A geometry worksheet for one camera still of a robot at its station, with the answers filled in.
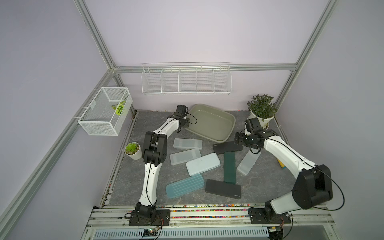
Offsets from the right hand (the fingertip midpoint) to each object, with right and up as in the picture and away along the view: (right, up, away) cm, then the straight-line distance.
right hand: (240, 139), depth 88 cm
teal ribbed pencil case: (-33, -26, -5) cm, 42 cm away
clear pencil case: (-31, -4, +14) cm, 34 cm away
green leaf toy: (-69, +18, -7) cm, 71 cm away
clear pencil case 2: (-34, -11, +7) cm, 36 cm away
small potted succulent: (-63, -6, -1) cm, 64 cm away
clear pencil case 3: (+6, -14, +4) cm, 16 cm away
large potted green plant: (+17, +20, +8) cm, 27 cm away
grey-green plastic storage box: (-15, +11, +30) cm, 35 cm away
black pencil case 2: (-12, -27, -5) cm, 30 cm away
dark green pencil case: (-6, -17, +3) cm, 19 cm away
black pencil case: (-7, -6, +10) cm, 14 cm away
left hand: (-34, +11, +19) cm, 41 cm away
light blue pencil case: (-22, -15, +3) cm, 27 cm away
